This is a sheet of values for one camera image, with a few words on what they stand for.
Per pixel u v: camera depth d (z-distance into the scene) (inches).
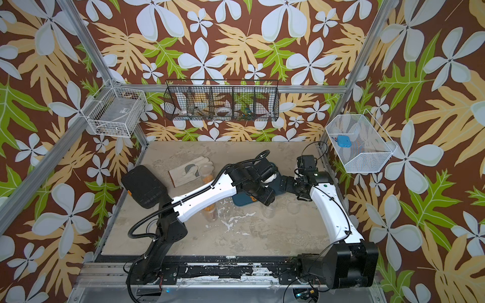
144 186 36.9
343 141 33.8
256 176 23.0
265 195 26.8
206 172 39.1
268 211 36.1
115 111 33.3
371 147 30.1
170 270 29.6
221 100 38.4
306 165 24.6
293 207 36.8
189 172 41.3
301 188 22.9
